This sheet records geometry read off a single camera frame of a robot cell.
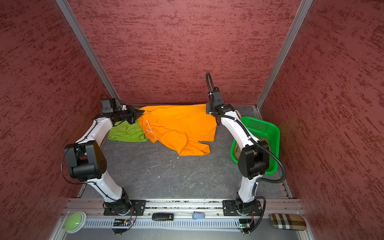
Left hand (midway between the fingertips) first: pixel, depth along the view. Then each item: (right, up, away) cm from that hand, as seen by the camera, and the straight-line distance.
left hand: (145, 112), depth 87 cm
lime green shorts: (-20, -12, +13) cm, 27 cm away
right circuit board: (+55, -55, -16) cm, 79 cm away
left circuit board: (-6, -55, -15) cm, 58 cm away
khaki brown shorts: (+56, -23, +3) cm, 61 cm away
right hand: (+41, +3, +2) cm, 41 cm away
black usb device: (+15, -51, -17) cm, 56 cm away
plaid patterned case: (+74, -52, -19) cm, 92 cm away
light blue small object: (+31, -51, -16) cm, 62 cm away
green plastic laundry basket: (+77, -11, +15) cm, 79 cm away
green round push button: (-26, -53, -18) cm, 62 cm away
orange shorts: (+22, -10, +10) cm, 26 cm away
